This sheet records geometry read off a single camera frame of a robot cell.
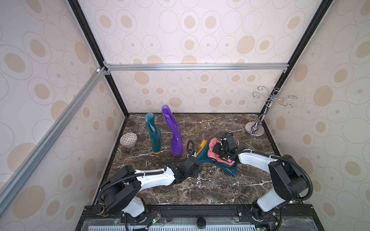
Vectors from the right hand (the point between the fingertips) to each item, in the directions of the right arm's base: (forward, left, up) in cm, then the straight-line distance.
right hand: (221, 148), depth 95 cm
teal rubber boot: (-6, +39, +22) cm, 46 cm away
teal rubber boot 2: (-8, +13, +3) cm, 15 cm away
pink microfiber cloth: (-8, +8, +5) cm, 12 cm away
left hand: (-16, +14, +2) cm, 21 cm away
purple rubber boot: (+1, +30, +3) cm, 30 cm away
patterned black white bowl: (+5, +65, 0) cm, 65 cm away
